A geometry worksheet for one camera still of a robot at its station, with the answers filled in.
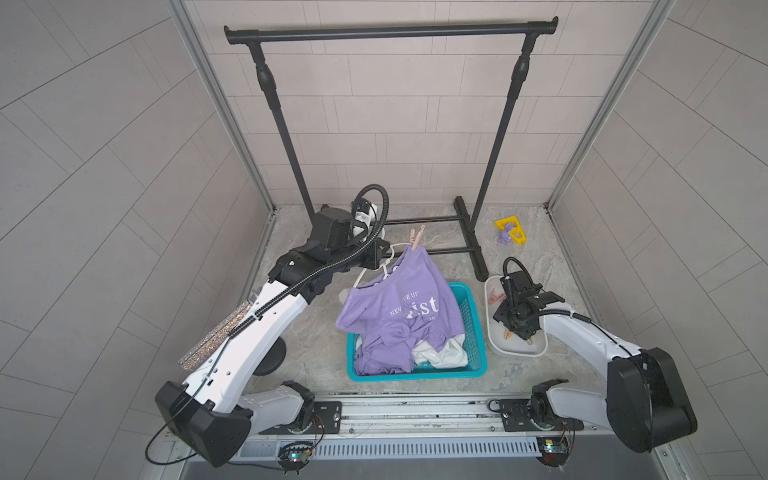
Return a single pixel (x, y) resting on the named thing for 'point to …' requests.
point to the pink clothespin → (414, 237)
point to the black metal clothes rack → (467, 216)
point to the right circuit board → (555, 450)
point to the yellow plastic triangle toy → (517, 233)
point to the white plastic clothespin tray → (499, 339)
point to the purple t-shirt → (412, 304)
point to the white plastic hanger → (383, 264)
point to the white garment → (452, 354)
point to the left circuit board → (294, 455)
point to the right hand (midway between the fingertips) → (500, 317)
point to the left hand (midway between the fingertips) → (394, 243)
